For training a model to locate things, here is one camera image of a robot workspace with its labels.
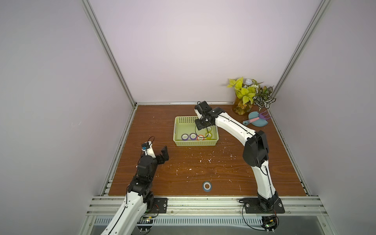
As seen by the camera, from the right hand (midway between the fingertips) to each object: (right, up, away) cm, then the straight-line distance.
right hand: (200, 120), depth 93 cm
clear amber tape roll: (+7, -6, +11) cm, 14 cm away
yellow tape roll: (+7, -11, +7) cm, 15 cm away
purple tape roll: (-11, -12, +7) cm, 18 cm away
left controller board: (-29, -52, -20) cm, 63 cm away
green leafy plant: (+34, +20, +3) cm, 39 cm away
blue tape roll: (+3, -36, -13) cm, 39 cm away
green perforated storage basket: (-10, -3, +14) cm, 17 cm away
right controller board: (+33, -49, -23) cm, 64 cm away
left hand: (-24, -15, -10) cm, 30 cm away
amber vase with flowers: (+33, +9, +16) cm, 38 cm away
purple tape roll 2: (-5, -11, +7) cm, 14 cm away
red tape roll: (0, -12, +5) cm, 13 cm away
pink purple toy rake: (+50, +3, +21) cm, 54 cm away
